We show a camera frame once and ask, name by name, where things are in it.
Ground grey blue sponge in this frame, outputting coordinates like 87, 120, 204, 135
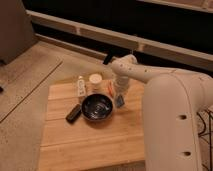
115, 95, 125, 108

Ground white metal rail frame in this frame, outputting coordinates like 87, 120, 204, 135
27, 10, 213, 71

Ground small white tube bottle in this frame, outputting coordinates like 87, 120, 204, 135
77, 76, 86, 97

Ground black cables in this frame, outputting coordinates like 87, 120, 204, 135
196, 106, 213, 171

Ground wooden slatted board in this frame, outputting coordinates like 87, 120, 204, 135
38, 80, 145, 171

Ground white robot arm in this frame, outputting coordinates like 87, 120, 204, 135
111, 55, 213, 171

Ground orange marker pen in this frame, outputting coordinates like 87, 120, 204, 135
107, 81, 114, 98

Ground grey cabinet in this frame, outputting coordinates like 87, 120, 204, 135
0, 0, 37, 64

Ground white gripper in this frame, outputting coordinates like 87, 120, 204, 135
113, 76, 130, 96

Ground black ceramic bowl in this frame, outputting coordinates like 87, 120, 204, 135
81, 94, 113, 121

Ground white round cup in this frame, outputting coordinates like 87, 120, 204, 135
89, 74, 102, 91

